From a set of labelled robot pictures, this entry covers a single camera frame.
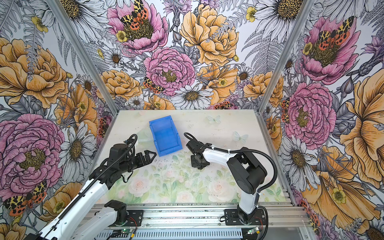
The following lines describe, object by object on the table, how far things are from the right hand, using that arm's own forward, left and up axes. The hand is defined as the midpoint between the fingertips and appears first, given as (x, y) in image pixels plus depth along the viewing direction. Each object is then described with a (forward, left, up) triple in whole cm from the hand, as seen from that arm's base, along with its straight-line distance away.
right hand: (198, 168), depth 91 cm
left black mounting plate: (-24, +31, +1) cm, 39 cm away
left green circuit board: (-30, +34, 0) cm, 46 cm away
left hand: (-2, +26, +14) cm, 29 cm away
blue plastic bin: (+25, +23, -1) cm, 34 cm away
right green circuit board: (-32, -24, -1) cm, 40 cm away
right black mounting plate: (-26, -15, 0) cm, 30 cm away
